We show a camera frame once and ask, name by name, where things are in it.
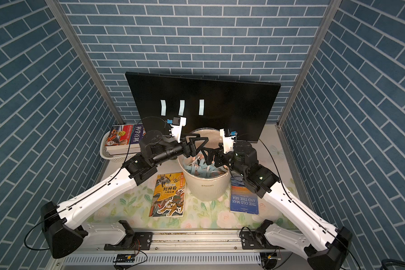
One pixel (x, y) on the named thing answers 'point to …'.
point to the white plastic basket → (117, 158)
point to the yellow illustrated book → (169, 196)
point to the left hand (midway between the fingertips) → (208, 139)
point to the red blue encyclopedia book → (124, 139)
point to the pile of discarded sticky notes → (198, 166)
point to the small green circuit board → (124, 258)
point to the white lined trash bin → (201, 188)
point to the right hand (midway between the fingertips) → (212, 147)
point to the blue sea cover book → (242, 199)
